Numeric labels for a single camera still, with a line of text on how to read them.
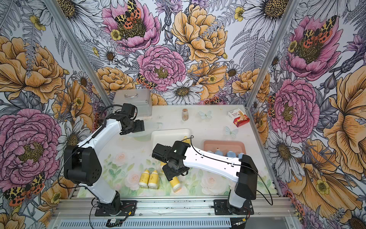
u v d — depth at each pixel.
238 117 1.09
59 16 0.74
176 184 0.75
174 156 0.49
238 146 0.97
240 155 0.87
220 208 0.73
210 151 0.48
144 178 0.76
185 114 1.11
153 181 0.76
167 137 1.04
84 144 0.49
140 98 1.09
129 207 0.73
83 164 0.46
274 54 0.90
